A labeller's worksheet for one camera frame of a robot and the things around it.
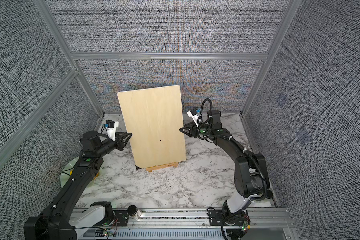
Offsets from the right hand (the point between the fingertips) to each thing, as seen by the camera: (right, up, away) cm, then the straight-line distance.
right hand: (182, 124), depth 81 cm
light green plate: (-64, -29, 0) cm, 70 cm away
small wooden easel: (-12, -24, +5) cm, 28 cm away
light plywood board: (-14, +3, -7) cm, 16 cm away
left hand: (-26, -4, -5) cm, 27 cm away
